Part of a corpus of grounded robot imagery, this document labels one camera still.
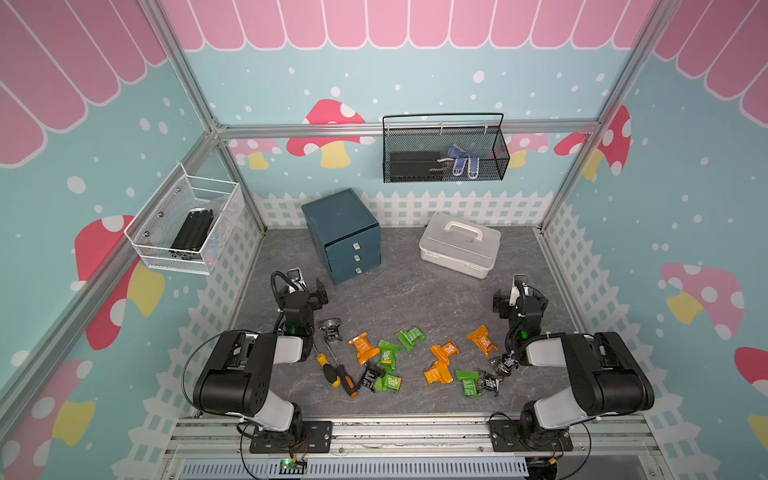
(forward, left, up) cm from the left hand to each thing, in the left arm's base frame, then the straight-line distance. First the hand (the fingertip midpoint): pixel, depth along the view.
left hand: (305, 286), depth 93 cm
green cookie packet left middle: (-18, -27, -8) cm, 33 cm away
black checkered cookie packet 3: (-21, -59, -7) cm, 63 cm away
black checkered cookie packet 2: (-26, -54, -7) cm, 61 cm away
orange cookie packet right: (-13, -54, -7) cm, 56 cm away
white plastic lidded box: (+15, -51, +3) cm, 54 cm away
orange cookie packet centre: (-17, -43, -7) cm, 47 cm away
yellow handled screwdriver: (-23, -9, -8) cm, 26 cm away
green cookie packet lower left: (-26, -27, -7) cm, 38 cm away
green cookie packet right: (-25, -49, -8) cm, 56 cm away
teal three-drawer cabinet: (+10, -13, +13) cm, 21 cm away
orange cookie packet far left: (-17, -20, -8) cm, 27 cm away
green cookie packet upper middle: (-13, -33, -7) cm, 36 cm away
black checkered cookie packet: (-24, -22, -7) cm, 33 cm away
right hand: (0, -66, -1) cm, 66 cm away
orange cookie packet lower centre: (-23, -41, -7) cm, 48 cm away
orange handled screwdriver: (-26, -15, -6) cm, 31 cm away
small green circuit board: (-45, -4, -11) cm, 47 cm away
